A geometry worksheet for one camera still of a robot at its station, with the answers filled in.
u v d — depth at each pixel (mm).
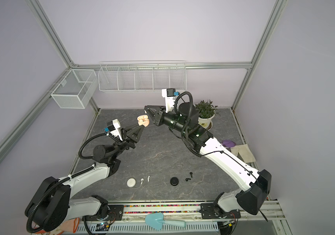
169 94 533
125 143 598
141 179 844
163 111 526
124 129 649
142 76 986
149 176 846
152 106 576
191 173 868
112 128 572
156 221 710
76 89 970
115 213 732
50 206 408
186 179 844
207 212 717
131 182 825
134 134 620
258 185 399
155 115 558
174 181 826
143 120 627
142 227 707
